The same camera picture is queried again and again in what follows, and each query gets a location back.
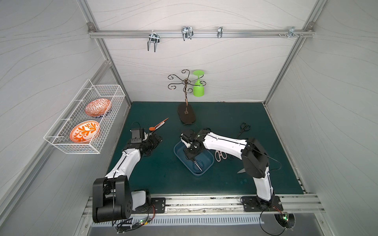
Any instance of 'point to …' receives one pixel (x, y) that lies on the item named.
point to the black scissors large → (196, 163)
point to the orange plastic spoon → (153, 128)
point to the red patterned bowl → (98, 108)
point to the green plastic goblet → (198, 88)
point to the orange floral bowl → (85, 131)
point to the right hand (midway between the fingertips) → (188, 152)
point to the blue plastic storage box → (205, 160)
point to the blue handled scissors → (200, 163)
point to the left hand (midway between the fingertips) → (159, 141)
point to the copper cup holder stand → (186, 112)
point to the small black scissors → (244, 127)
